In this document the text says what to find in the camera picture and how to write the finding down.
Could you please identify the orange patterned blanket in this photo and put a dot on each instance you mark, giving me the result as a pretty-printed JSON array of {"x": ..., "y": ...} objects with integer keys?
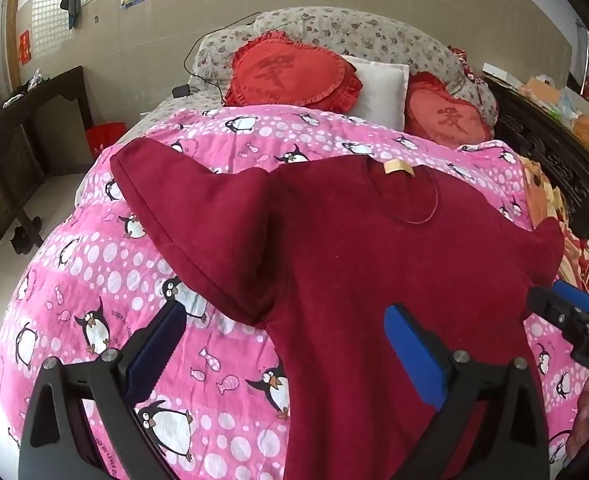
[{"x": 544, "y": 195}]

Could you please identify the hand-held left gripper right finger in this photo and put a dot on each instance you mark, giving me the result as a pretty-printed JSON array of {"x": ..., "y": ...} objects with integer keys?
[{"x": 415, "y": 355}]

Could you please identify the dark carved wooden headboard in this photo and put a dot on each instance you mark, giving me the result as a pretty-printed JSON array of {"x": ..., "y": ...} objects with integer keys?
[{"x": 539, "y": 140}]

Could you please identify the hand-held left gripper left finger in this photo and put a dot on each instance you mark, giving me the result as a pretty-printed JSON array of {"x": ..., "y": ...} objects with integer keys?
[{"x": 157, "y": 350}]

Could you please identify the dark wooden desk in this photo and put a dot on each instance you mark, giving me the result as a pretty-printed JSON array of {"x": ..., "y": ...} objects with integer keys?
[{"x": 4, "y": 140}]

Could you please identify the black charger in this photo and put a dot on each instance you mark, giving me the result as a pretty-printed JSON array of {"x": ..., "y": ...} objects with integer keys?
[{"x": 181, "y": 91}]

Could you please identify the white pillow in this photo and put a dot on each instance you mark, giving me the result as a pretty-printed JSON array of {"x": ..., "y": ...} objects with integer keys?
[{"x": 382, "y": 90}]

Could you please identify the pink penguin print blanket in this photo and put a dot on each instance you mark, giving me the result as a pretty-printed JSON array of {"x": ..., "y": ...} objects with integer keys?
[{"x": 99, "y": 260}]

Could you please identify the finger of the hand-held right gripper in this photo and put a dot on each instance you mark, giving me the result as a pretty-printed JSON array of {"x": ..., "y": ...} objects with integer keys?
[
  {"x": 571, "y": 294},
  {"x": 546, "y": 305}
]

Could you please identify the red wall sign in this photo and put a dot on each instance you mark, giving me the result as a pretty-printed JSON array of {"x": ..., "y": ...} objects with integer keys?
[{"x": 24, "y": 47}]

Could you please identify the red bin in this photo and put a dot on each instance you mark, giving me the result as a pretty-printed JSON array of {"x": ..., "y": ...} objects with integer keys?
[{"x": 105, "y": 140}]

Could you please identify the dark red sweater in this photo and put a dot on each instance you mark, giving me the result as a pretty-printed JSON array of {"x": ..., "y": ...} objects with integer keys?
[{"x": 349, "y": 240}]

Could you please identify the beige paper bag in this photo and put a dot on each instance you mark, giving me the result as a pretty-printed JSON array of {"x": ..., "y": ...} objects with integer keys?
[{"x": 539, "y": 89}]

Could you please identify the red heart cushion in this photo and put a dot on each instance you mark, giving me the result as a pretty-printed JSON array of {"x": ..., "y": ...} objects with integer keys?
[
  {"x": 284, "y": 70},
  {"x": 444, "y": 115}
]

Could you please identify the pale green packet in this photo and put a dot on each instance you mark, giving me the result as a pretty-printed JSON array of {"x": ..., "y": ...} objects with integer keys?
[{"x": 566, "y": 105}]

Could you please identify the black shoe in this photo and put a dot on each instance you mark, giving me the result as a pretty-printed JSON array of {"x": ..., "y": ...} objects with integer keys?
[{"x": 23, "y": 240}]

